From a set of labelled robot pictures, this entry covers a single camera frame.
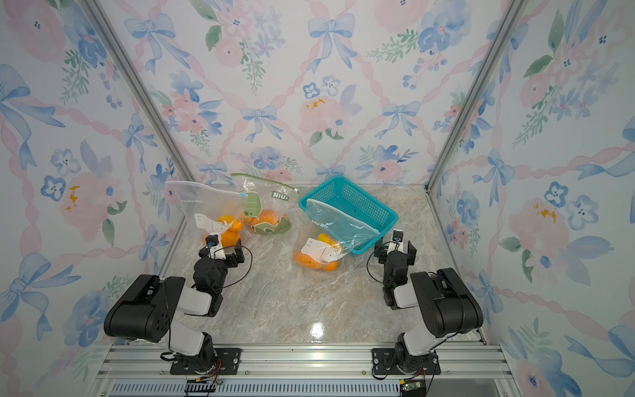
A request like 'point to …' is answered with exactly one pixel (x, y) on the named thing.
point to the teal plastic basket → (354, 218)
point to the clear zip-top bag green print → (268, 209)
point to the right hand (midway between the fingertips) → (398, 239)
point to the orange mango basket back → (307, 261)
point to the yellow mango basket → (323, 237)
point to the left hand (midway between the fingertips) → (229, 239)
